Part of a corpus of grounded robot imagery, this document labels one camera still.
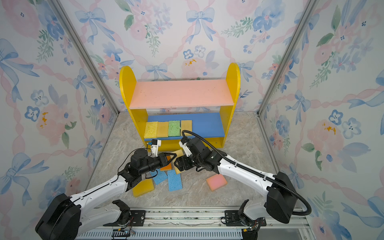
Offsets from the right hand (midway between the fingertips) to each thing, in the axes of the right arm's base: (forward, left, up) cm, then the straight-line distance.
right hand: (180, 160), depth 77 cm
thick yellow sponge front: (-10, +20, -12) cm, 26 cm away
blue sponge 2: (-5, +4, -16) cm, 17 cm away
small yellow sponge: (+4, +1, 0) cm, 4 cm away
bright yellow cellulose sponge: (+20, +19, 0) cm, 27 cm away
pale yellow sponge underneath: (+24, -2, 0) cm, 24 cm away
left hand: (+2, +2, +2) cm, 3 cm away
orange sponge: (-4, +5, +1) cm, 7 cm away
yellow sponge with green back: (+21, +12, -1) cm, 24 cm away
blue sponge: (-9, +10, 0) cm, 13 cm away
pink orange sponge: (-5, -20, -16) cm, 26 cm away
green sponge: (+21, +5, 0) cm, 21 cm away
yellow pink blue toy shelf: (+53, +19, -14) cm, 58 cm away
